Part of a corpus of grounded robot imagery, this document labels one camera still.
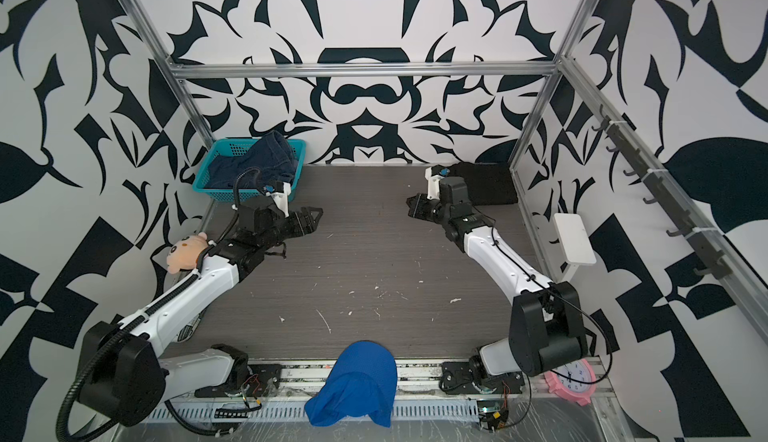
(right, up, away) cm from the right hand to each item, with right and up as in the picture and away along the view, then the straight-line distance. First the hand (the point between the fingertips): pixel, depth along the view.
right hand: (408, 197), depth 83 cm
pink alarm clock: (+39, -45, -13) cm, 61 cm away
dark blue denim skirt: (-50, +16, +31) cm, 61 cm away
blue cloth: (-12, -42, -14) cm, 46 cm away
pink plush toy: (-65, -17, +5) cm, 68 cm away
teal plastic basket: (-66, +18, +29) cm, 74 cm away
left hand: (-26, -2, -2) cm, 26 cm away
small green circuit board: (+19, -51, -12) cm, 56 cm away
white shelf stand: (+39, -11, -11) cm, 42 cm away
